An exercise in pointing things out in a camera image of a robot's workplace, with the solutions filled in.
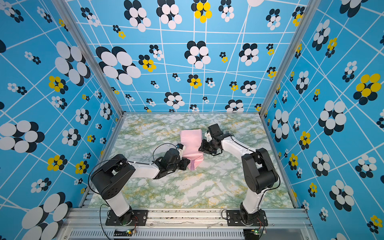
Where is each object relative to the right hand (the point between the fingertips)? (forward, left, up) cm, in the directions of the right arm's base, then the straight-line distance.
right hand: (201, 150), depth 92 cm
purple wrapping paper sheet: (+6, +6, +3) cm, 9 cm away
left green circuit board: (-42, +41, -8) cm, 59 cm away
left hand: (-6, +6, -3) cm, 9 cm away
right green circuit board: (-42, -24, -7) cm, 48 cm away
